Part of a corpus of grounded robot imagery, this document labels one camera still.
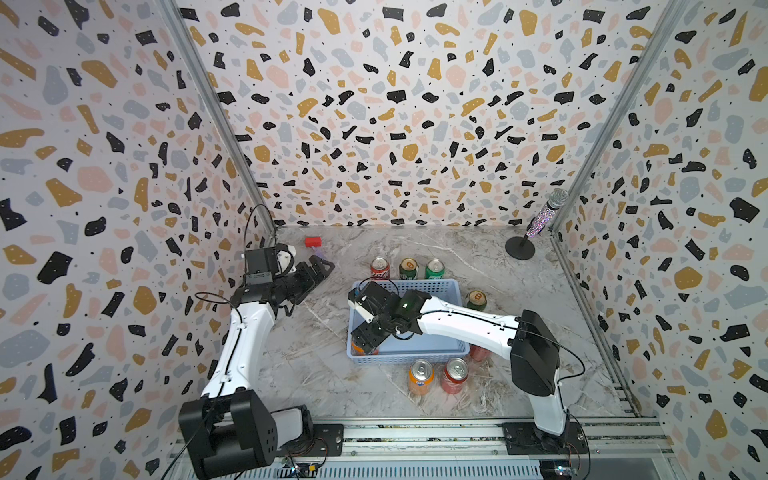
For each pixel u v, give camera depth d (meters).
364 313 0.66
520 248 1.14
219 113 0.86
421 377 0.75
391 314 0.61
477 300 0.88
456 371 0.74
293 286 0.69
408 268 0.97
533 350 0.47
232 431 0.39
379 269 0.97
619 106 0.88
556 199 0.84
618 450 0.74
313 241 1.17
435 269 0.97
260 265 0.62
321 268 0.73
